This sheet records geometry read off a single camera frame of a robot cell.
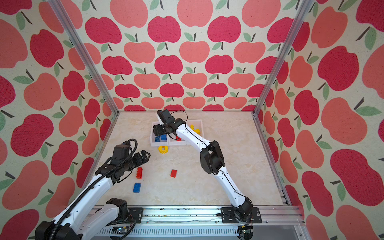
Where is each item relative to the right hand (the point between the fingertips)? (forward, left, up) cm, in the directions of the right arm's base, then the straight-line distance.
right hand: (160, 128), depth 94 cm
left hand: (-20, +3, -2) cm, 20 cm away
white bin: (-5, +5, -9) cm, 12 cm away
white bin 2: (-3, -8, -10) cm, 13 cm away
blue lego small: (-1, +4, -11) cm, 12 cm away
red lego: (0, -11, -10) cm, 15 cm away
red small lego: (-23, -12, -13) cm, 29 cm away
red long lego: (-26, +8, -11) cm, 29 cm away
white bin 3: (+14, -23, -9) cm, 28 cm away
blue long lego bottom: (-34, +7, -12) cm, 37 cm away
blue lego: (+1, 0, -11) cm, 11 cm away
